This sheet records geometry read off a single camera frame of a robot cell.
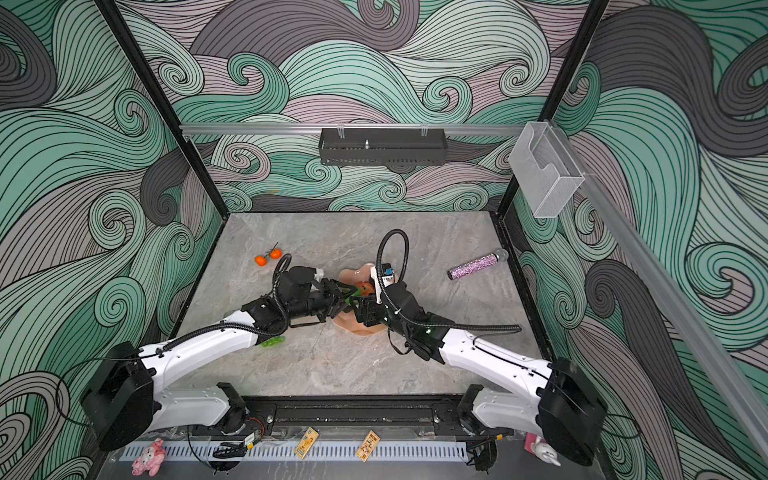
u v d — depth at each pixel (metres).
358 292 0.78
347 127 0.94
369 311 0.66
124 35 0.74
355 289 0.76
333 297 0.69
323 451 0.70
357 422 0.75
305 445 0.69
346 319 0.88
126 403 0.40
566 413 0.39
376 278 0.69
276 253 1.07
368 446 0.68
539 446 0.64
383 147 0.92
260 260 1.04
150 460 0.65
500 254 1.03
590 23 0.73
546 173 0.77
